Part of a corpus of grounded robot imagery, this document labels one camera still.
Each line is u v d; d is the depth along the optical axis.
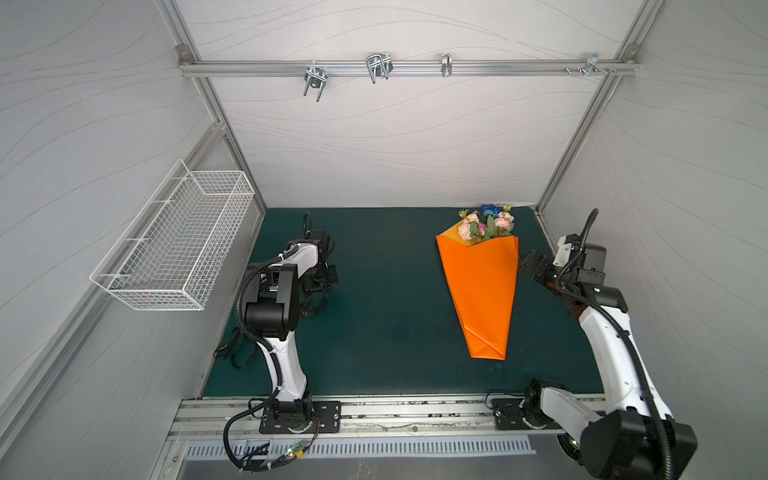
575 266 0.59
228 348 0.84
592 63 0.76
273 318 0.52
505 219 1.11
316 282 0.86
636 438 0.38
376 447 0.70
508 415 0.73
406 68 0.78
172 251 0.69
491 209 1.11
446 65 0.78
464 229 1.10
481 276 1.01
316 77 0.79
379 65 0.77
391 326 0.91
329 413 0.74
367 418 0.75
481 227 1.09
